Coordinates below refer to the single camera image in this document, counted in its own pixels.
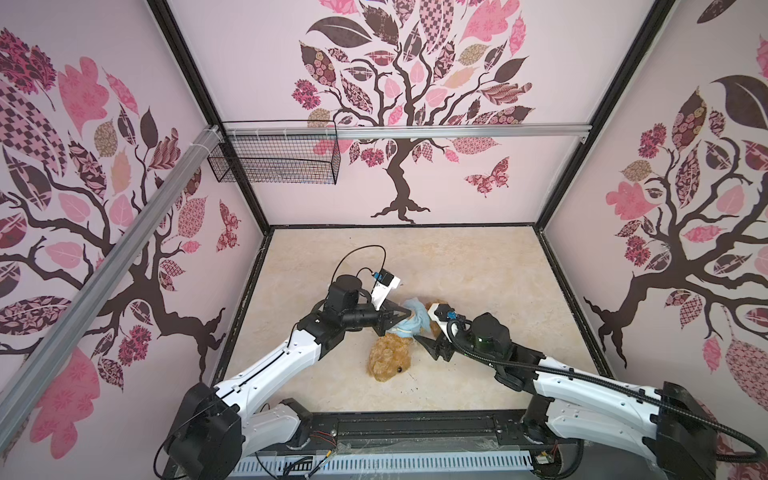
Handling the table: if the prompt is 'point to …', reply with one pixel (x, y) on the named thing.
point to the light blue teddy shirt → (416, 324)
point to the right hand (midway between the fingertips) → (424, 319)
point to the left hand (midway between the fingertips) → (408, 318)
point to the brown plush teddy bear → (390, 354)
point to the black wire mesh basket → (277, 152)
